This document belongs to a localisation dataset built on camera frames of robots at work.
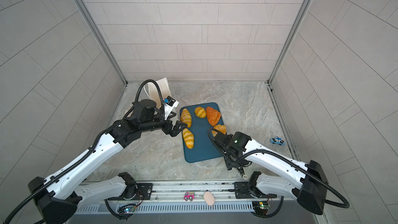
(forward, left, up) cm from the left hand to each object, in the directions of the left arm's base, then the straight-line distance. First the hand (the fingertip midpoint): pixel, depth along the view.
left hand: (184, 119), depth 68 cm
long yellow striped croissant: (0, 0, -21) cm, 21 cm away
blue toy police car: (0, -50, -22) cm, 54 cm away
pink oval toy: (-27, -11, -22) cm, 37 cm away
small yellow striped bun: (+17, -6, -21) cm, 27 cm away
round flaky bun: (+6, -18, -21) cm, 29 cm away
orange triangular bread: (+14, -14, -21) cm, 29 cm away
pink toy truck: (-26, -2, -21) cm, 34 cm away
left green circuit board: (-31, +24, -21) cm, 44 cm away
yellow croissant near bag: (+14, +3, -22) cm, 26 cm away
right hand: (-16, -22, -18) cm, 33 cm away
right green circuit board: (-31, -34, -24) cm, 52 cm away
